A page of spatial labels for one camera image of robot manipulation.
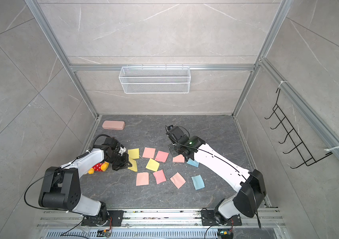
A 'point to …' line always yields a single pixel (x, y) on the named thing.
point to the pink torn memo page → (142, 179)
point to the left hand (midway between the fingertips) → (133, 163)
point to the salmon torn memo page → (178, 179)
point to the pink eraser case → (114, 125)
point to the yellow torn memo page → (152, 165)
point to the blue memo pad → (194, 163)
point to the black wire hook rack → (292, 133)
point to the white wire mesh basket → (154, 80)
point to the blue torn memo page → (198, 182)
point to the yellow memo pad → (134, 153)
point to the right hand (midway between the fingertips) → (177, 145)
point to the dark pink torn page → (159, 177)
